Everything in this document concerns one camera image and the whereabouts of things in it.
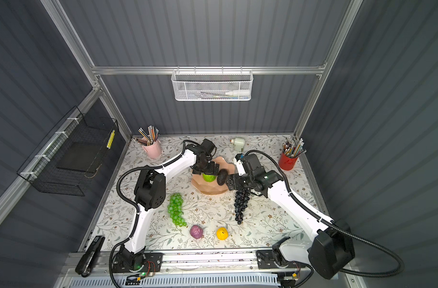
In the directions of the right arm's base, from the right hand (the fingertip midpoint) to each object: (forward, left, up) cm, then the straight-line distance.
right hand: (236, 179), depth 80 cm
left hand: (+10, +11, -12) cm, 19 cm away
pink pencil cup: (+25, +47, -9) cm, 54 cm away
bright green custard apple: (+7, +14, -11) cm, 19 cm away
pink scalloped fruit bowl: (+5, +18, -14) cm, 23 cm away
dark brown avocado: (+8, +7, -11) cm, 15 cm away
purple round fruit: (-19, +17, -11) cm, 28 cm away
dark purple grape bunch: (-3, -4, -13) cm, 14 cm away
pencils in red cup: (+19, -29, +1) cm, 35 cm away
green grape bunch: (-9, +29, -12) cm, 32 cm away
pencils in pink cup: (+32, +49, -5) cm, 59 cm away
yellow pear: (-20, +6, -11) cm, 24 cm away
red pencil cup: (+16, -28, -8) cm, 33 cm away
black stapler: (-30, +61, -13) cm, 69 cm away
